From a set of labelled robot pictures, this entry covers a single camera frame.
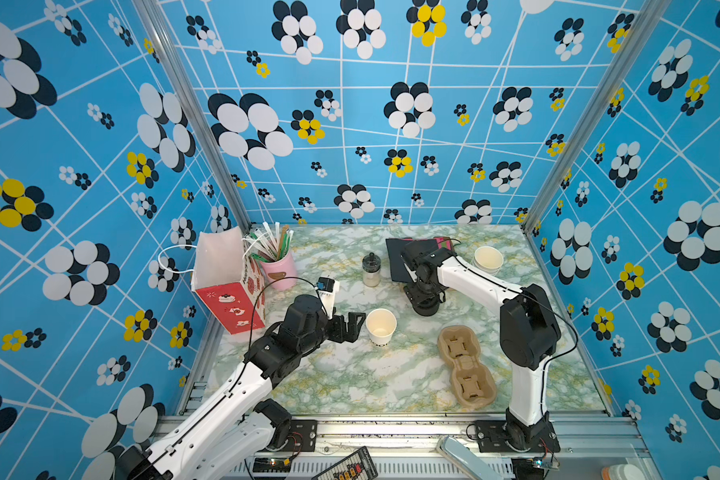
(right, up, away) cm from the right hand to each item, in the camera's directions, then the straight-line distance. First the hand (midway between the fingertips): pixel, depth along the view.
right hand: (426, 291), depth 94 cm
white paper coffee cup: (-15, -10, -4) cm, 18 cm away
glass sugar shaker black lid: (-17, +9, +2) cm, 20 cm away
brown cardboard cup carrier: (+9, -23, -15) cm, 29 cm away
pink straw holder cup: (-46, +6, +2) cm, 47 cm away
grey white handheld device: (+4, -34, -27) cm, 44 cm away
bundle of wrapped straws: (-51, +14, 0) cm, 53 cm away
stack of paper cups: (+20, +10, 0) cm, 22 cm away
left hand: (-22, -3, -18) cm, 29 cm away
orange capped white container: (+36, -34, -31) cm, 59 cm away
